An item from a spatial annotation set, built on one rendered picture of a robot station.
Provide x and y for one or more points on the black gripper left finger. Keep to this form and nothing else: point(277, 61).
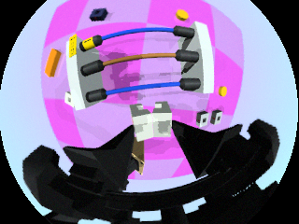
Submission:
point(112, 158)

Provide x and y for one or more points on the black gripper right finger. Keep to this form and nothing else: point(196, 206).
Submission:
point(200, 146)

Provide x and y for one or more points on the yellow short cylinder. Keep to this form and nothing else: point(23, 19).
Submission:
point(182, 15)
point(222, 91)

